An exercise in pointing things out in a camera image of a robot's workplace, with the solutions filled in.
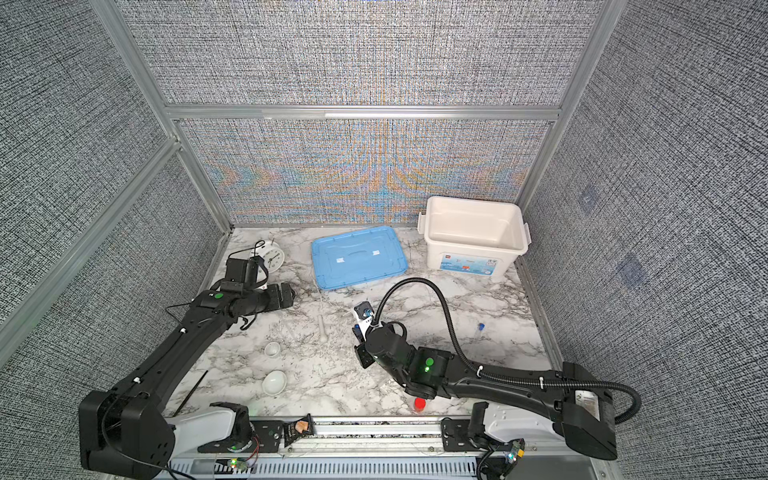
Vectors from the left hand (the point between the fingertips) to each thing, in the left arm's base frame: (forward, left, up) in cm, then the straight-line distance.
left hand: (281, 296), depth 84 cm
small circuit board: (-31, -6, -11) cm, 34 cm away
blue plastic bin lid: (+23, -21, -13) cm, 34 cm away
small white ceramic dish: (-10, +4, -13) cm, 17 cm away
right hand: (-13, -21, +4) cm, 25 cm away
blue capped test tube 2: (-7, -59, -13) cm, 61 cm away
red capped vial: (-27, -37, -11) cm, 47 cm away
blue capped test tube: (-18, -22, +12) cm, 31 cm away
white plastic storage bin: (+29, -65, -9) cm, 72 cm away
